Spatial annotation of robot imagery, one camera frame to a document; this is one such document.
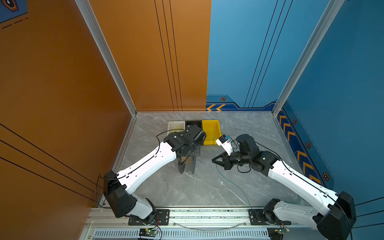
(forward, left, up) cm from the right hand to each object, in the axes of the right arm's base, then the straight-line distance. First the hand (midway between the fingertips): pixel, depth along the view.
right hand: (212, 161), depth 71 cm
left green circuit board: (-26, +31, -21) cm, 46 cm away
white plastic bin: (+35, +22, -14) cm, 44 cm away
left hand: (+7, +8, 0) cm, 11 cm away
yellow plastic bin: (+38, -3, -21) cm, 43 cm away
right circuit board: (-26, -33, -21) cm, 46 cm away
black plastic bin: (+34, +7, -10) cm, 36 cm away
